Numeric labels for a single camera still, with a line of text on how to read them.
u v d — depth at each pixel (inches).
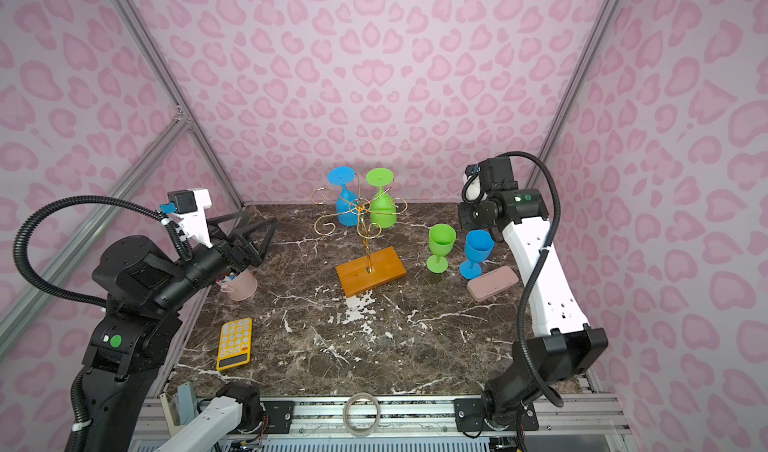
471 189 25.8
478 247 34.7
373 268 38.5
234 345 32.9
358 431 27.7
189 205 17.6
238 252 18.7
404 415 29.5
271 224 20.1
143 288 15.3
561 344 15.6
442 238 37.3
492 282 37.7
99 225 25.7
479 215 24.4
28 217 12.8
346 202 34.1
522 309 16.2
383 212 33.1
